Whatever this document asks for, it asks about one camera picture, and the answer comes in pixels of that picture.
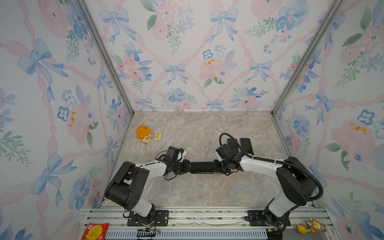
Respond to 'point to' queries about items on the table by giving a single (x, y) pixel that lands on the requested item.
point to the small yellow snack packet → (157, 136)
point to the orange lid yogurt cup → (143, 133)
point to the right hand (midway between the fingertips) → (211, 169)
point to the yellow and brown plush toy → (312, 225)
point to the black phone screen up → (246, 144)
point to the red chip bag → (95, 231)
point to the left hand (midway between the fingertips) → (194, 168)
